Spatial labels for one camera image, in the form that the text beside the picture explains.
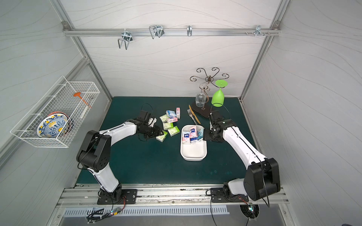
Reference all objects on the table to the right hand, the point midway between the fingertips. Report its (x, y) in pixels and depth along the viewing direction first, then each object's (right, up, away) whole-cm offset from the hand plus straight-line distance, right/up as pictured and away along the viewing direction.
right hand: (210, 136), depth 84 cm
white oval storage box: (-8, -12, +8) cm, 16 cm away
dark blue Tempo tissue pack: (-9, -3, +7) cm, 12 cm away
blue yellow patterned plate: (-75, +9, -22) cm, 78 cm away
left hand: (-31, 0, +8) cm, 32 cm away
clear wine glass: (-5, +23, +8) cm, 25 cm away
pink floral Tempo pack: (-14, -3, +6) cm, 16 cm away
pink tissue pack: (-20, +14, +21) cm, 32 cm away
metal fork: (-10, +12, +27) cm, 31 cm away
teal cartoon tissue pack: (-5, +1, +8) cm, 9 cm away
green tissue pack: (-23, +1, +14) cm, 27 cm away
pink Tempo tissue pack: (-10, +2, +6) cm, 12 cm away
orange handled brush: (-76, +25, -5) cm, 81 cm away
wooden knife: (-8, +12, +27) cm, 30 cm away
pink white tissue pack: (-24, +9, +17) cm, 31 cm away
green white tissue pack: (-31, -3, +9) cm, 33 cm away
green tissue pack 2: (-28, +5, +17) cm, 33 cm away
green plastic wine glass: (+6, +24, +5) cm, 25 cm away
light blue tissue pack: (-26, +14, +21) cm, 36 cm away
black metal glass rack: (+2, +15, +26) cm, 30 cm away
